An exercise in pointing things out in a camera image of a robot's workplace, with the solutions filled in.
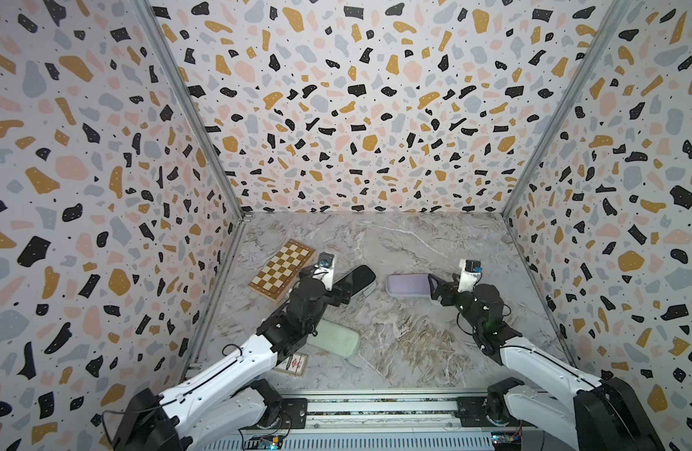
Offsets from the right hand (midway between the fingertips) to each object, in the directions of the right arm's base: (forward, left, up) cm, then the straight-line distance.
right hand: (444, 275), depth 84 cm
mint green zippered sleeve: (-16, +32, -11) cm, 38 cm away
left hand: (-4, +31, +8) cm, 32 cm away
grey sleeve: (+7, +8, -18) cm, 21 cm away
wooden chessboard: (+8, +54, -11) cm, 55 cm away
